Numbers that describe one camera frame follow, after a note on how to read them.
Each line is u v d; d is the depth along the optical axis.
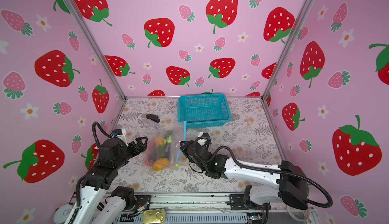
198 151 0.52
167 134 0.88
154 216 0.67
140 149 0.66
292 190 0.40
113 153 0.54
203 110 1.14
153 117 1.06
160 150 0.82
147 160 0.79
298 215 0.71
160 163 0.77
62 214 0.67
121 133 0.66
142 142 0.67
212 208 0.73
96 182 0.49
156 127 1.02
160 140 0.85
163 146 0.85
